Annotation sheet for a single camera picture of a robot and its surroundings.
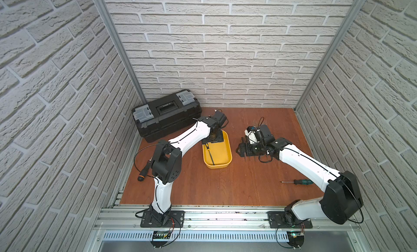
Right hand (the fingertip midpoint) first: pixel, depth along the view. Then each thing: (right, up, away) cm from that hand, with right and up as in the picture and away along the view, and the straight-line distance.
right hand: (245, 149), depth 84 cm
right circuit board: (+20, -38, -14) cm, 45 cm away
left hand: (-15, +6, +6) cm, 17 cm away
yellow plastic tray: (-15, -5, +11) cm, 19 cm away
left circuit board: (-41, -38, -13) cm, 58 cm away
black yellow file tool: (-19, -5, +10) cm, 22 cm away
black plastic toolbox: (-46, +16, +8) cm, 50 cm away
